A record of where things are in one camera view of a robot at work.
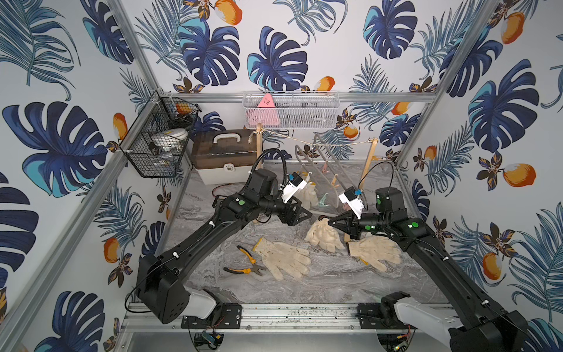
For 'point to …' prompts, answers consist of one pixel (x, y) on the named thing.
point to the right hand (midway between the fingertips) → (331, 219)
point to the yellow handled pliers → (254, 268)
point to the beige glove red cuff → (325, 235)
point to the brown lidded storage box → (224, 156)
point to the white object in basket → (171, 139)
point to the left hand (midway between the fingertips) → (305, 204)
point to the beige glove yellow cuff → (279, 257)
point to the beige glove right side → (375, 250)
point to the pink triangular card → (266, 113)
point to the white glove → (308, 196)
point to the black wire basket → (162, 111)
